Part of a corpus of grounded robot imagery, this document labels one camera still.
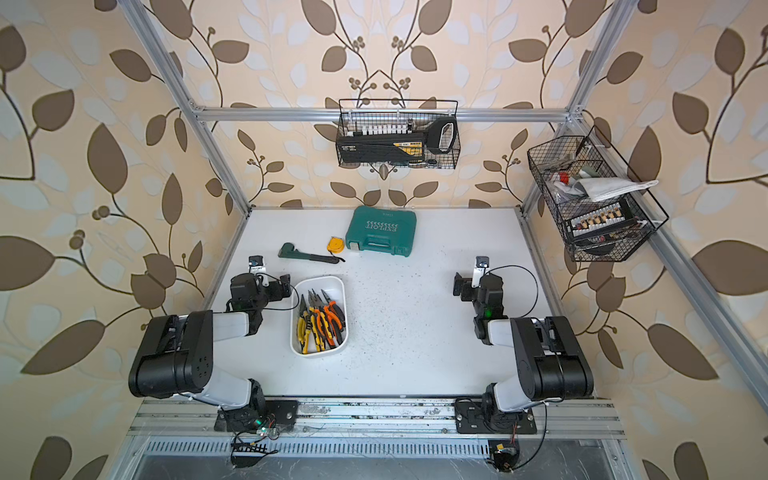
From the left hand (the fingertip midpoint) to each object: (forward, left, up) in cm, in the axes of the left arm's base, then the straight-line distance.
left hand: (274, 273), depth 94 cm
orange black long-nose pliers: (-14, -21, -1) cm, 25 cm away
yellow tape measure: (+16, -16, -5) cm, 23 cm away
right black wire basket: (+22, -86, +27) cm, 93 cm away
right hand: (0, -64, +1) cm, 64 cm away
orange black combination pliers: (-14, -18, -2) cm, 23 cm away
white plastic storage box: (-4, -20, -2) cm, 21 cm away
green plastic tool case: (+20, -33, -1) cm, 39 cm away
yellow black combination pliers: (-16, -13, -1) cm, 21 cm away
